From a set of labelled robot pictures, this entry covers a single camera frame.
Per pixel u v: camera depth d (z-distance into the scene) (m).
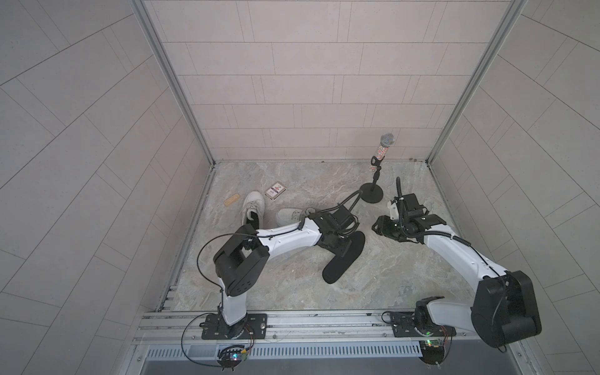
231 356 0.64
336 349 0.68
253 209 0.87
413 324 0.71
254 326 0.71
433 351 0.68
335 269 0.79
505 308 0.40
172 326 0.72
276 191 1.03
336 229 0.65
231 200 1.02
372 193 1.04
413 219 0.63
